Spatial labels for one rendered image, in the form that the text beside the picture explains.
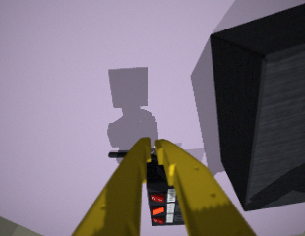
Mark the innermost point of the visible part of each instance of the black power strip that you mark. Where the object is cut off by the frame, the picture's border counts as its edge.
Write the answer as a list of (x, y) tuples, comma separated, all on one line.
[(162, 197)]

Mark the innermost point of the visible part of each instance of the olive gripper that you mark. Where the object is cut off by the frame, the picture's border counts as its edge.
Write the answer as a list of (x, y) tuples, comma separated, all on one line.
[(206, 209)]

